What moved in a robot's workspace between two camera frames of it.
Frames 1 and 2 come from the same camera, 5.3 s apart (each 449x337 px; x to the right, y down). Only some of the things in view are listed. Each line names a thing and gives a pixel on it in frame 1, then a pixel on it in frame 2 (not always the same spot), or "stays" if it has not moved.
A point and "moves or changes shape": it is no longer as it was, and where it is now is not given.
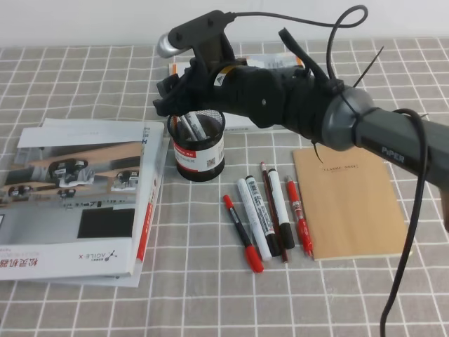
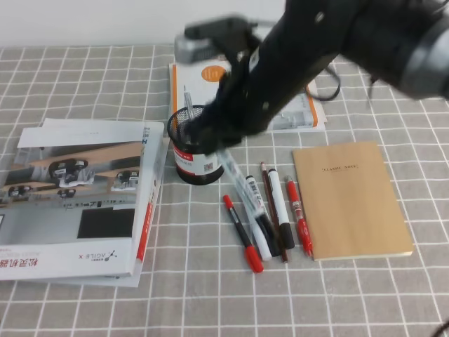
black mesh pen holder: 198,140 stays
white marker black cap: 286,232 stays
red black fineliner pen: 252,255 stays
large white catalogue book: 77,201 stays
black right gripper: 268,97 -> 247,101
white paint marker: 254,220 moves or changes shape
